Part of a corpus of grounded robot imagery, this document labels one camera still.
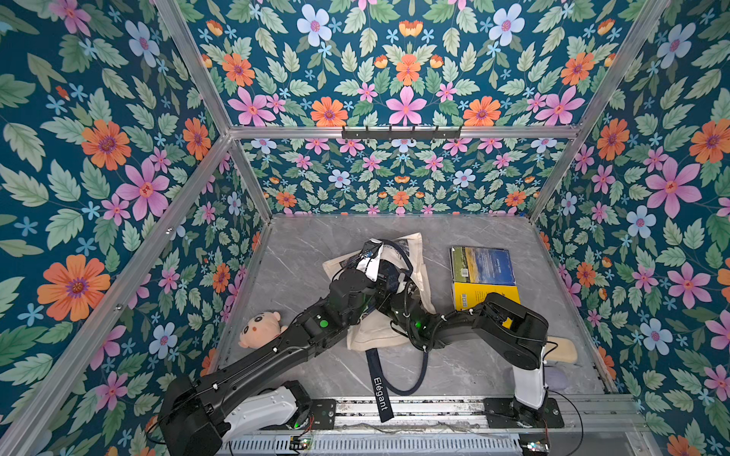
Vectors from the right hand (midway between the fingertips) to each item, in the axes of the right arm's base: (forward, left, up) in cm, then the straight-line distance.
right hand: (378, 285), depth 90 cm
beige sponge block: (-17, -56, -8) cm, 59 cm away
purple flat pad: (-24, -50, -7) cm, 56 cm away
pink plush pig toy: (-16, +33, +1) cm, 37 cm away
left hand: (-4, -3, +21) cm, 22 cm away
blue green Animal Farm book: (+10, -35, -2) cm, 37 cm away
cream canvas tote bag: (-13, +1, -7) cm, 15 cm away
